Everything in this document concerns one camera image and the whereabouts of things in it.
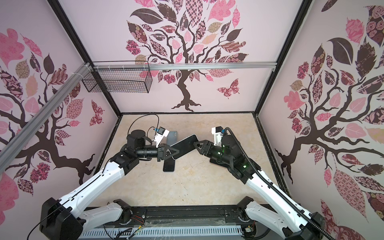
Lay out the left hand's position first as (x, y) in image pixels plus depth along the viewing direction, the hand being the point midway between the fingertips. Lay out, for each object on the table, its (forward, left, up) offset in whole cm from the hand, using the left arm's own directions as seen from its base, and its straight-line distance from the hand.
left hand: (178, 154), depth 68 cm
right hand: (+3, -8, +4) cm, 10 cm away
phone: (+3, -3, +3) cm, 5 cm away
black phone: (+7, +9, -26) cm, 28 cm away
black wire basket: (+52, +42, +8) cm, 67 cm away
